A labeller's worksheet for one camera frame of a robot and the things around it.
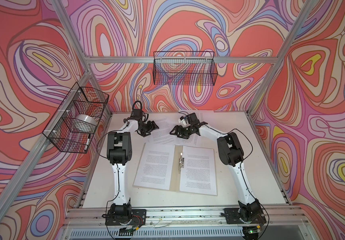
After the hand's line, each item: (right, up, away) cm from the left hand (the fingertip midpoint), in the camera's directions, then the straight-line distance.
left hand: (157, 128), depth 106 cm
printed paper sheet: (+27, -27, -19) cm, 43 cm away
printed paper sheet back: (+39, +10, +14) cm, 42 cm away
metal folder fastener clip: (+16, -21, -15) cm, 30 cm away
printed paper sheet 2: (0, -24, -15) cm, 28 cm away
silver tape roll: (-31, +3, -35) cm, 47 cm away
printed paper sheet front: (+3, -5, +2) cm, 6 cm away
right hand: (+13, -6, -3) cm, 14 cm away
